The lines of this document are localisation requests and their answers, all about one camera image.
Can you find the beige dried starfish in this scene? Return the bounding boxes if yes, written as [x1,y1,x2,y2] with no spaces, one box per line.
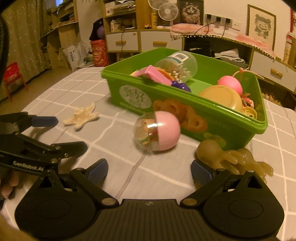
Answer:
[63,102,99,131]

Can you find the pink clear capsule ball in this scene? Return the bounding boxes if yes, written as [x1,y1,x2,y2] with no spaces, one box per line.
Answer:
[133,111,181,152]

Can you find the person's left hand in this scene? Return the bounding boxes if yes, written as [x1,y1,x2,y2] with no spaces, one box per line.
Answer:
[1,170,20,198]

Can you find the translucent yellow octopus toy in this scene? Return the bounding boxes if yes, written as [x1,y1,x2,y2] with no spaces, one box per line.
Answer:
[196,139,273,183]

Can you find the grey checked table cloth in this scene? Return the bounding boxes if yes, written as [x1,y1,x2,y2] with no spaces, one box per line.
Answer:
[0,66,296,241]

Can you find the green plastic storage box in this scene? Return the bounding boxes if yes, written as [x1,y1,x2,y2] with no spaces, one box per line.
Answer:
[101,48,268,150]

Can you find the white paper shopping bag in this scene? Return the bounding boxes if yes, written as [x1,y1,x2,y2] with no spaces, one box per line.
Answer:
[63,41,87,70]

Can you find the yellow round lidded container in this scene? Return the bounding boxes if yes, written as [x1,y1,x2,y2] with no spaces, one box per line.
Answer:
[199,85,243,113]

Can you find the purple toy piece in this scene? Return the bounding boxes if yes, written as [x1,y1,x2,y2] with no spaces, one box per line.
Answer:
[171,80,191,92]

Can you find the red orange snack bucket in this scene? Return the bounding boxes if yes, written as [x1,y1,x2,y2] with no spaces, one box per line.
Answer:
[90,39,109,67]

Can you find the clear cotton swab jar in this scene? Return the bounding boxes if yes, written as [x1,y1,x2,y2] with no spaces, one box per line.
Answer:
[154,51,198,83]

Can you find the pink rectangular box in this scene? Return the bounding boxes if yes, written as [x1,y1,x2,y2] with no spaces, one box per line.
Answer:
[131,65,171,86]

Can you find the wooden white tv cabinet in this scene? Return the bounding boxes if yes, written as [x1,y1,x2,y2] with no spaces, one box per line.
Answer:
[106,26,295,93]

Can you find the folded clothes stack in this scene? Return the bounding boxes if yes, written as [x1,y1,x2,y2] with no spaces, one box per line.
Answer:
[214,48,245,63]

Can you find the black bag in cabinet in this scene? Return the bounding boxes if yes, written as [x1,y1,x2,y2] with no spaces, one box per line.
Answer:
[184,38,214,57]

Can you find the wooden open shelf unit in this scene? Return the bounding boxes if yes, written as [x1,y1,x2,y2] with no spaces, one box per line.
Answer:
[101,0,153,32]

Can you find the pink white cabinet cloth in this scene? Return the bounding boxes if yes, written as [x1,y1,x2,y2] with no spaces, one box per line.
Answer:
[170,23,276,59]

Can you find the framed cartoon girl picture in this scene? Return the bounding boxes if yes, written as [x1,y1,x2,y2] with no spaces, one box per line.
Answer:
[246,4,276,50]

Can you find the framed cat picture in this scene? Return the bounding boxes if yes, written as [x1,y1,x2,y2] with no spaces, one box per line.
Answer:
[179,0,204,25]

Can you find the small white desk fan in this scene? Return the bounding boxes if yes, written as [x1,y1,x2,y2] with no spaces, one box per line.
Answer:
[158,3,179,21]

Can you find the large white desk fan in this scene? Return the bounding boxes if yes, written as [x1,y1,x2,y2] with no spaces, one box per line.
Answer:
[148,0,169,10]

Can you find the yellow translucent ring toy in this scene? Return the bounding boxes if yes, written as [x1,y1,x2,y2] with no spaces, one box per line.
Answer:
[243,106,257,120]

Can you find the orange ring toy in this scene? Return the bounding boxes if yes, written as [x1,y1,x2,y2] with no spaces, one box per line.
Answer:
[156,67,175,81]

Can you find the black power cable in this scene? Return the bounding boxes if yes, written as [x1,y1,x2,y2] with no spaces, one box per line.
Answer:
[193,14,232,39]

